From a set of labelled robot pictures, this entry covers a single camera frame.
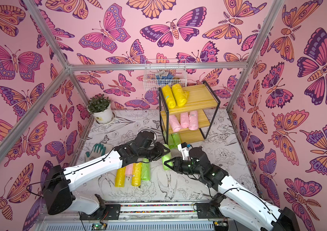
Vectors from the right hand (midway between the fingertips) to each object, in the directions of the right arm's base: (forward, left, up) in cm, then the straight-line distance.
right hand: (166, 163), depth 70 cm
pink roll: (+23, -5, +2) cm, 23 cm away
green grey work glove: (+15, +46, -17) cm, 51 cm away
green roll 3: (+2, 0, +1) cm, 3 cm away
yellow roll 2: (-2, +27, -16) cm, 31 cm away
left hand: (+6, -3, 0) cm, 7 cm away
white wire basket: (+53, +10, +12) cm, 55 cm away
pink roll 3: (+27, -15, +2) cm, 31 cm away
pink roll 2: (+27, -10, +2) cm, 29 cm away
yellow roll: (0, +18, -16) cm, 24 cm away
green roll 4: (+3, +13, -16) cm, 21 cm away
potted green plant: (+42, +48, -2) cm, 63 cm away
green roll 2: (+24, -6, -15) cm, 29 cm away
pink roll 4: (+2, +23, -16) cm, 27 cm away
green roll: (+21, -3, -13) cm, 25 cm away
